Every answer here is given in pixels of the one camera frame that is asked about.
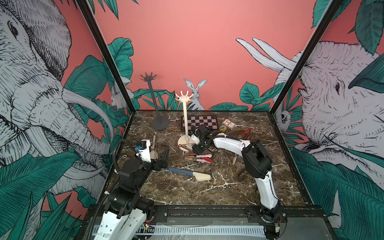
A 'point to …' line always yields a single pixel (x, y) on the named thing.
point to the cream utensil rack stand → (185, 143)
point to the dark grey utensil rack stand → (159, 123)
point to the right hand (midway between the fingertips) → (194, 146)
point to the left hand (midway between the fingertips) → (160, 147)
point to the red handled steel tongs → (249, 130)
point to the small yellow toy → (223, 128)
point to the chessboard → (210, 121)
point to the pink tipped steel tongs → (201, 158)
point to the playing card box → (229, 124)
